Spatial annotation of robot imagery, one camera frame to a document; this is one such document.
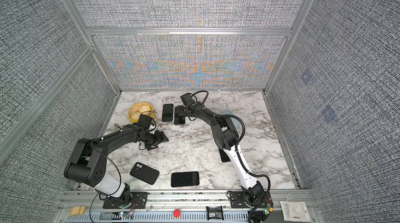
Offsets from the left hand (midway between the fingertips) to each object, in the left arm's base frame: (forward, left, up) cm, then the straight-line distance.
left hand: (164, 142), depth 90 cm
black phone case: (+24, 0, -2) cm, 24 cm away
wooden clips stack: (-31, +36, 0) cm, 47 cm away
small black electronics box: (-35, -25, 0) cm, 43 cm away
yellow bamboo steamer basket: (+24, +17, +3) cm, 30 cm away
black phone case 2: (+19, -7, -5) cm, 21 cm away
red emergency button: (-34, -8, 0) cm, 35 cm away
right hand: (+23, -10, -1) cm, 25 cm away
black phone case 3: (-16, +10, -2) cm, 18 cm away
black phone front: (-25, -13, +18) cm, 34 cm away
